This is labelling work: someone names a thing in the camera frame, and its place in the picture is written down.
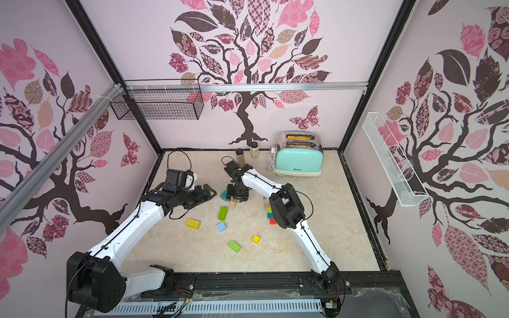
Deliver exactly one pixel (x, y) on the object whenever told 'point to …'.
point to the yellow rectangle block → (193, 224)
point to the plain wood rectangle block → (266, 204)
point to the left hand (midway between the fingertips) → (208, 200)
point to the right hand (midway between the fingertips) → (232, 201)
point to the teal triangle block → (224, 195)
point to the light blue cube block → (221, 227)
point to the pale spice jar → (254, 150)
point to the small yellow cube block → (256, 239)
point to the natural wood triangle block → (232, 203)
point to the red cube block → (272, 221)
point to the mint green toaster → (299, 154)
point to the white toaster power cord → (271, 158)
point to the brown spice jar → (239, 152)
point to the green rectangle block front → (234, 246)
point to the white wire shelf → (390, 161)
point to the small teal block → (270, 215)
